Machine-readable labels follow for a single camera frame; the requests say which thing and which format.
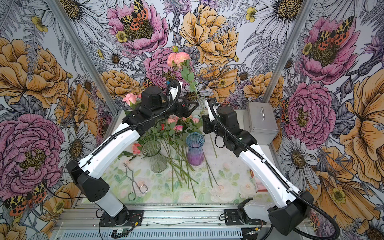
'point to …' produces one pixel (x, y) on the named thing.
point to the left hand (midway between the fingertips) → (190, 106)
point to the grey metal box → (260, 119)
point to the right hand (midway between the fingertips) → (203, 120)
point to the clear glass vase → (157, 161)
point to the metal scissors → (143, 189)
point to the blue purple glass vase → (195, 142)
